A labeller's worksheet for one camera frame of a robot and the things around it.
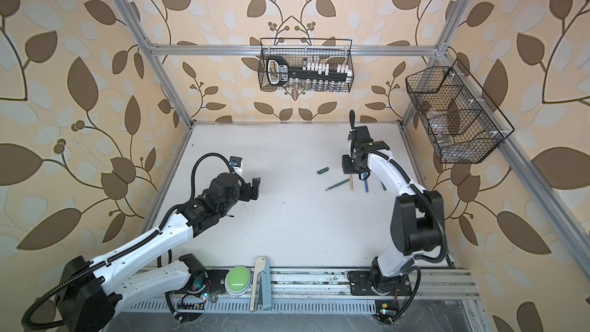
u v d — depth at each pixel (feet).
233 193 2.03
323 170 3.36
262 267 2.45
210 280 2.42
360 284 2.39
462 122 2.41
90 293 1.27
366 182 3.24
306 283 2.48
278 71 2.77
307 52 2.98
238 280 2.42
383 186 1.81
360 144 2.21
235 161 2.25
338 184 3.24
